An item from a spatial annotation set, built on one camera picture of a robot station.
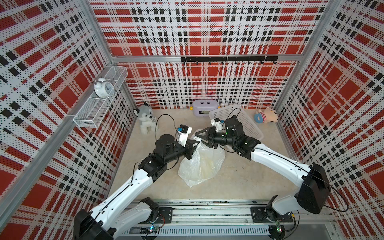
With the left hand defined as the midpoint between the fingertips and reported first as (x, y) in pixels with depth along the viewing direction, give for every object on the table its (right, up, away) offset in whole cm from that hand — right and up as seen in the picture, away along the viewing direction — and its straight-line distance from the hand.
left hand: (201, 142), depth 71 cm
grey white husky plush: (-36, +12, +27) cm, 47 cm away
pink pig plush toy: (+50, +15, +39) cm, 65 cm away
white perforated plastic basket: (+34, +6, +32) cm, 47 cm away
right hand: (-2, +3, -2) cm, 4 cm away
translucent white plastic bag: (+2, -12, +9) cm, 15 cm away
